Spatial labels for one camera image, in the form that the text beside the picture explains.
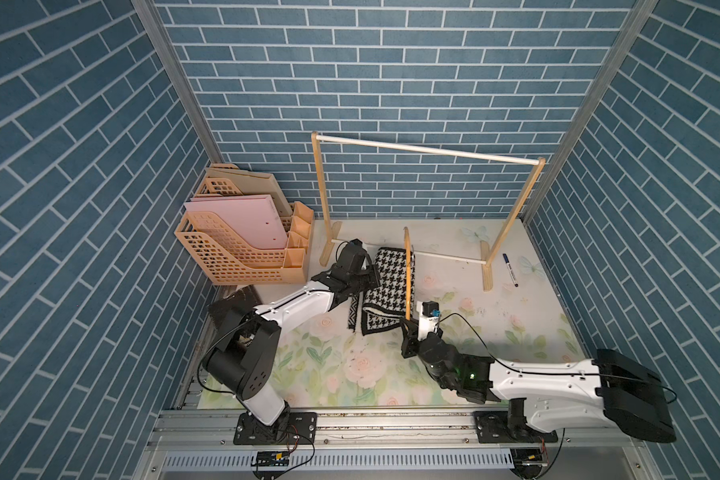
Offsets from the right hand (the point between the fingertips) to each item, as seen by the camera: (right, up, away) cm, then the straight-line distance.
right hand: (402, 322), depth 78 cm
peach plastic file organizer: (-52, +17, +11) cm, 56 cm away
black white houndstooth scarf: (-5, +3, +5) cm, 7 cm away
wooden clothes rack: (+33, +16, +26) cm, 45 cm away
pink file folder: (-43, +28, +11) cm, 53 cm away
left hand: (-3, +11, +11) cm, 16 cm away
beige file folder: (-48, +40, +17) cm, 65 cm away
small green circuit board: (-32, -32, -6) cm, 45 cm away
